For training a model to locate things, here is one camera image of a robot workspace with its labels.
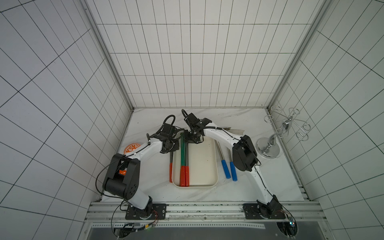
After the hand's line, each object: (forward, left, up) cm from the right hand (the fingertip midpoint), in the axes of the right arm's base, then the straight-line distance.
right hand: (185, 136), depth 95 cm
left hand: (-9, +6, -1) cm, 11 cm away
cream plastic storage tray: (-17, -12, -4) cm, 21 cm away
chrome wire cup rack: (-2, -54, -6) cm, 54 cm away
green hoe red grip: (-16, 0, -1) cm, 16 cm away
